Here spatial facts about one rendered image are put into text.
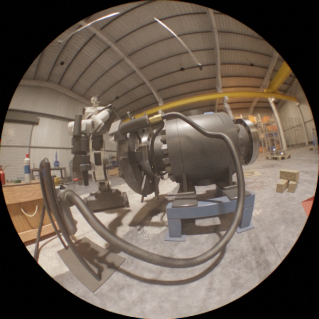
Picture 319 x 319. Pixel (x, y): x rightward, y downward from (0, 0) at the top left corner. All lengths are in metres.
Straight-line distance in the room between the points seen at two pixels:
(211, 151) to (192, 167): 0.16
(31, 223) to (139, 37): 8.45
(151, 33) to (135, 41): 1.20
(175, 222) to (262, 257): 0.56
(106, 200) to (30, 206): 0.87
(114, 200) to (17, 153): 8.62
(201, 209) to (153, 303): 0.53
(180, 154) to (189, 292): 0.74
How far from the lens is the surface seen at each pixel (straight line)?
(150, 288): 0.54
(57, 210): 0.38
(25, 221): 1.08
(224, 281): 0.55
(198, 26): 8.54
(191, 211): 0.59
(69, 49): 9.51
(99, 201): 1.29
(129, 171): 0.68
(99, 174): 1.17
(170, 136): 0.66
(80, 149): 0.44
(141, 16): 7.95
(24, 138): 9.36
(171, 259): 0.27
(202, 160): 0.65
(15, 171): 9.15
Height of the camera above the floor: 0.50
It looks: 3 degrees up
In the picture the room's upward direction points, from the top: 8 degrees counter-clockwise
